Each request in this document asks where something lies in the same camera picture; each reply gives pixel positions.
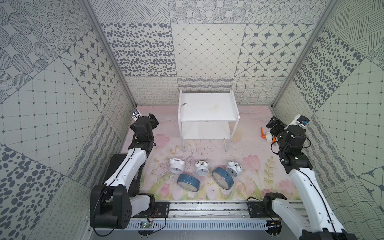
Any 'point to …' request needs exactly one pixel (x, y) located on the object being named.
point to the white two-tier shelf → (207, 116)
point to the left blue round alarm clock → (188, 183)
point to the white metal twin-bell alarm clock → (234, 168)
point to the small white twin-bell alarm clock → (202, 168)
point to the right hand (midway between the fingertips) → (277, 123)
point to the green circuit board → (146, 225)
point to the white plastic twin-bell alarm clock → (176, 165)
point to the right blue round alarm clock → (223, 177)
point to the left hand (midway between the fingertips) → (149, 115)
